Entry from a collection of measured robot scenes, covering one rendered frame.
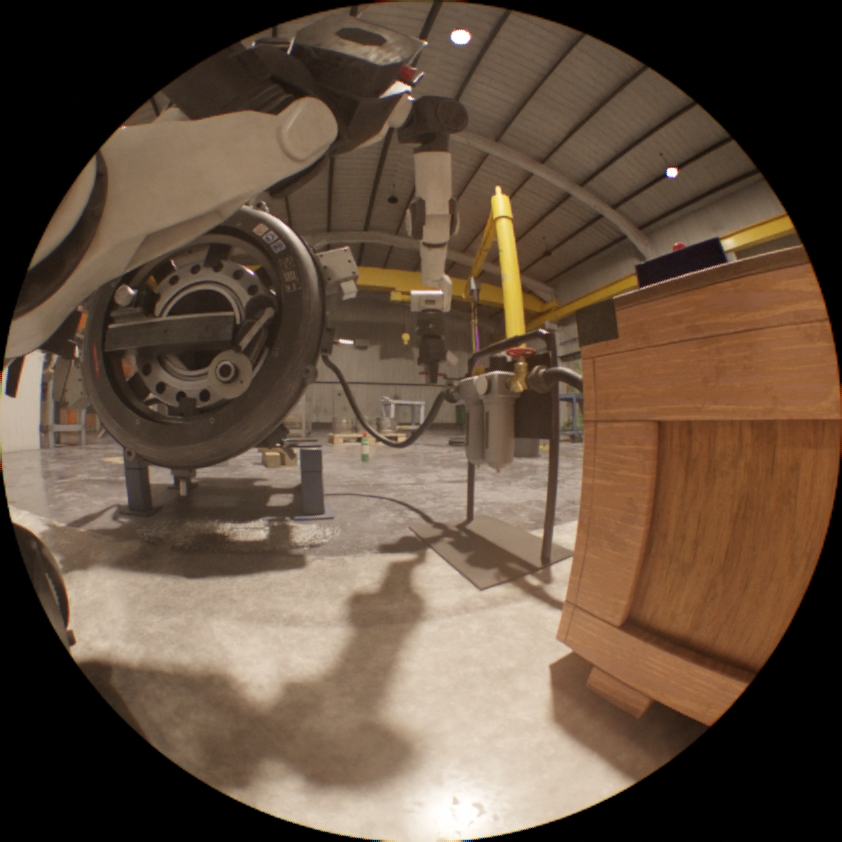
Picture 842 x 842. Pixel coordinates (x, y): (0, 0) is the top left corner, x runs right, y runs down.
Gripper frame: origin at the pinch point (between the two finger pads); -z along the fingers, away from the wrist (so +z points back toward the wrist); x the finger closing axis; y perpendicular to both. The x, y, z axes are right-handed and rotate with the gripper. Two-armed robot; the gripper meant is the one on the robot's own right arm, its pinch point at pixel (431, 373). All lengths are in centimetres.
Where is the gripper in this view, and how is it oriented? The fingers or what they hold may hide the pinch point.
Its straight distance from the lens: 87.3
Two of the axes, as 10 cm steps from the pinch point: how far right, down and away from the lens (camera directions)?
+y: -9.2, 0.0, -3.8
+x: -3.8, 0.1, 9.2
